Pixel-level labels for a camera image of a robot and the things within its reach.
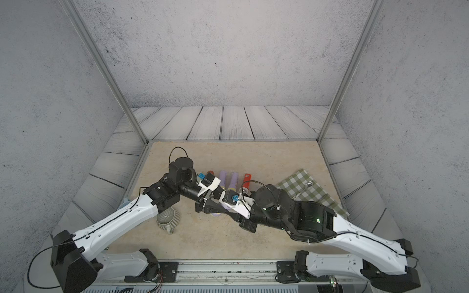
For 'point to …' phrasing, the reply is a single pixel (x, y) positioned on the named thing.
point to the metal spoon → (308, 183)
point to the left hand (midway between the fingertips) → (229, 208)
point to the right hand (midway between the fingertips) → (231, 206)
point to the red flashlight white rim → (246, 185)
